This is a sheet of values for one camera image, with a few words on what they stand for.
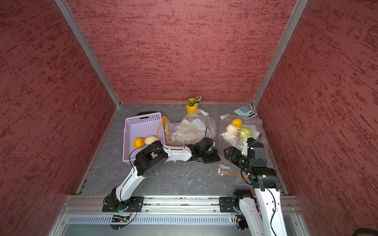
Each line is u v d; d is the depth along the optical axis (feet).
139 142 3.00
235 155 2.04
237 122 3.39
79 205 2.48
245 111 3.73
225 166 2.88
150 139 3.02
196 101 3.38
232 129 3.22
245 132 3.19
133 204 2.43
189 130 3.42
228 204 2.43
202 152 2.50
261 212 1.49
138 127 3.39
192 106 3.51
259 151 1.69
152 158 1.94
